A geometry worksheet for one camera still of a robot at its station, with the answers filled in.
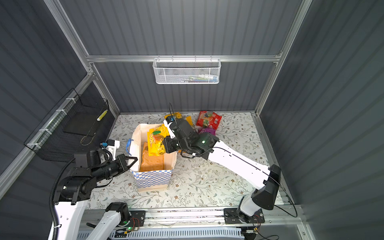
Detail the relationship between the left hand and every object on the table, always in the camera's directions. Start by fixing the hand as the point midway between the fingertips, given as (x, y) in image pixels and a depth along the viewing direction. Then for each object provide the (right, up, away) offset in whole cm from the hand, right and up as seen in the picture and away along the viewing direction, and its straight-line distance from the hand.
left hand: (137, 159), depth 65 cm
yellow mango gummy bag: (+7, +9, +4) cm, 12 cm away
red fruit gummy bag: (+35, +20, +43) cm, 59 cm away
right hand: (+11, +7, +1) cm, 13 cm away
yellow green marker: (-26, +20, +15) cm, 36 cm away
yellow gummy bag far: (+12, +23, +47) cm, 54 cm away
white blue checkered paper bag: (+4, -10, +3) cm, 12 cm away
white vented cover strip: (-8, -37, +5) cm, 38 cm away
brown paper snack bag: (0, -6, +19) cm, 20 cm away
